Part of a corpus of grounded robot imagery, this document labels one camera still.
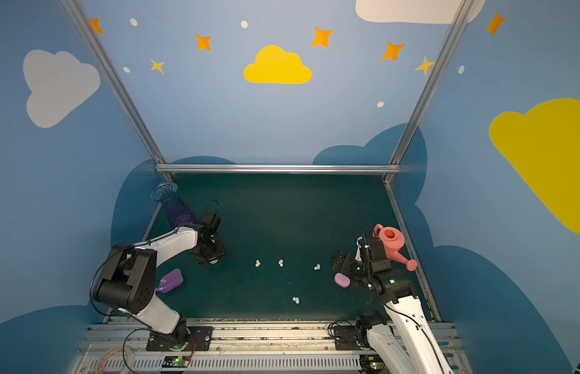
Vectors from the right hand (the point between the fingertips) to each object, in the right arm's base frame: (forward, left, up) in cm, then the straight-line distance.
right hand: (345, 261), depth 77 cm
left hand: (+6, +46, -13) cm, 48 cm away
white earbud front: (-9, +16, -14) cm, 23 cm away
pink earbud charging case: (-2, -1, -13) cm, 13 cm away
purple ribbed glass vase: (+22, +69, +4) cm, 73 cm away
